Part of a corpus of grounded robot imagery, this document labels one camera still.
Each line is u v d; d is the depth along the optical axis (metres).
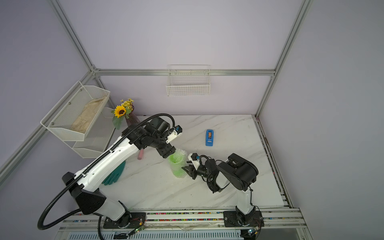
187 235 0.70
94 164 0.42
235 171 0.52
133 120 1.01
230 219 0.73
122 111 0.91
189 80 0.93
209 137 1.04
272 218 0.75
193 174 0.78
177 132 0.65
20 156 0.53
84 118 0.78
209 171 0.73
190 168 0.79
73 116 0.77
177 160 0.80
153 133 0.53
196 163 0.78
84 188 0.40
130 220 0.72
